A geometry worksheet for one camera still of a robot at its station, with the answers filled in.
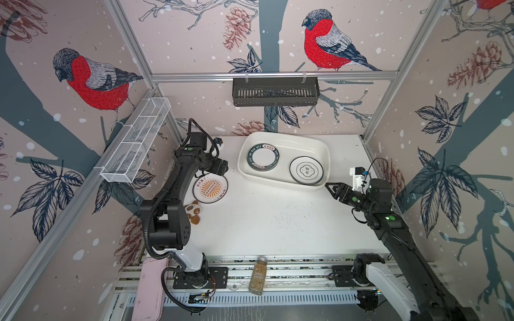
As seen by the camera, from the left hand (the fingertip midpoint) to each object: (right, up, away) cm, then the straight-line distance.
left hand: (217, 164), depth 87 cm
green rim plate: (+20, +3, +20) cm, 29 cm away
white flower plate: (+43, -4, +17) cm, 47 cm away
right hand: (+46, -9, -10) cm, 48 cm away
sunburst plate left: (-6, -13, +11) cm, 18 cm away
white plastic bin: (+33, +1, +22) cm, 40 cm away
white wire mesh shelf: (-30, +3, -15) cm, 34 cm away
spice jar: (+19, -39, -18) cm, 47 cm away
